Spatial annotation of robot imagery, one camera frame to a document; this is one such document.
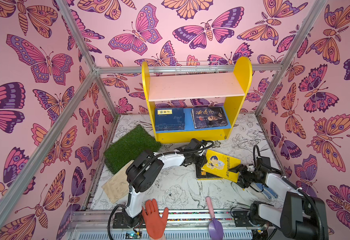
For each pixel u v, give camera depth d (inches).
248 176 29.3
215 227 27.5
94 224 28.8
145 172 19.7
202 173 34.4
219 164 34.7
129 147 39.3
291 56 33.8
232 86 30.9
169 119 36.3
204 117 37.3
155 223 28.2
